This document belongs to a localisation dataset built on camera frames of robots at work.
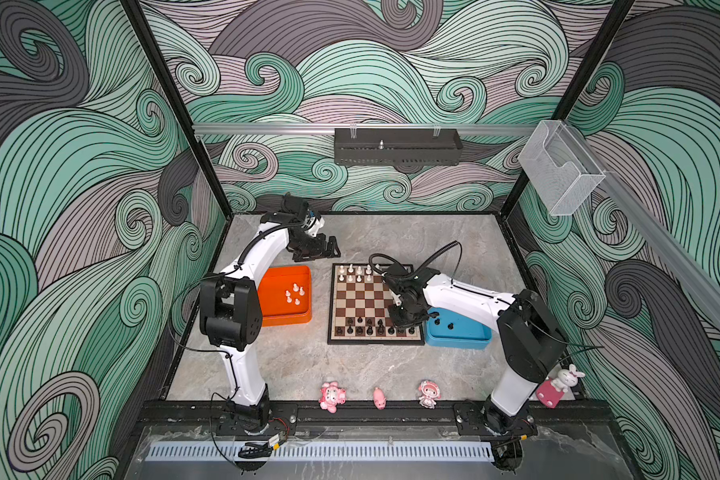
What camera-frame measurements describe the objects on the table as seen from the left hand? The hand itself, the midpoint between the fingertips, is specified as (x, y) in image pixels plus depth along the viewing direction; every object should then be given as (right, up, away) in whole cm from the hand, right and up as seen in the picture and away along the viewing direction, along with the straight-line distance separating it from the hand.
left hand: (328, 252), depth 89 cm
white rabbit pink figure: (+60, -36, -13) cm, 71 cm away
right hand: (+22, -22, -3) cm, 31 cm away
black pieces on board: (+13, -23, -4) cm, 27 cm away
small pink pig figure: (+15, -37, -14) cm, 42 cm away
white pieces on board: (+10, -7, +11) cm, 16 cm away
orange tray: (-19, -11, +7) cm, 23 cm away
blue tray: (+36, -23, -2) cm, 43 cm away
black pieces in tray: (+37, -22, -2) cm, 43 cm away
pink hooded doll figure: (+27, -35, -15) cm, 47 cm away
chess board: (+9, -16, +4) cm, 19 cm away
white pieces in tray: (-11, -13, +7) cm, 18 cm away
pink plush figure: (+2, -36, -15) cm, 39 cm away
